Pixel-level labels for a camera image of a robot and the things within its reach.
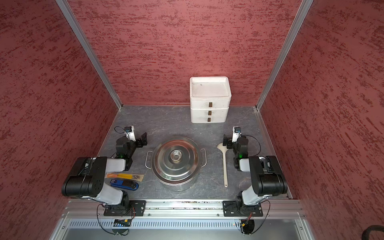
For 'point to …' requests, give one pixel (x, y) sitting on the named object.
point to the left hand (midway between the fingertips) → (139, 135)
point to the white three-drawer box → (210, 99)
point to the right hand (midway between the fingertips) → (231, 135)
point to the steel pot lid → (176, 159)
